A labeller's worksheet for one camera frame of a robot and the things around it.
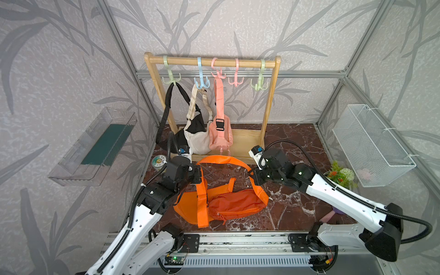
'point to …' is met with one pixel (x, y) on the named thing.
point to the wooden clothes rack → (247, 145)
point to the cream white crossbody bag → (199, 142)
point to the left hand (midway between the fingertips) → (200, 167)
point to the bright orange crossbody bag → (185, 205)
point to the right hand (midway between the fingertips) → (247, 172)
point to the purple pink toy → (325, 218)
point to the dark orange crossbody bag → (228, 205)
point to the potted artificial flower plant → (344, 176)
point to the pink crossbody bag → (220, 132)
